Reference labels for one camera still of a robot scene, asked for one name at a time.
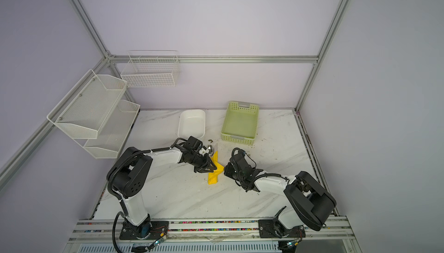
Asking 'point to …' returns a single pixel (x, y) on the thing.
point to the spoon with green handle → (211, 149)
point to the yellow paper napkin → (213, 177)
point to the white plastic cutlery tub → (192, 122)
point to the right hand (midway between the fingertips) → (221, 169)
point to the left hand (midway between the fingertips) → (214, 170)
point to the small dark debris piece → (210, 140)
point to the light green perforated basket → (240, 123)
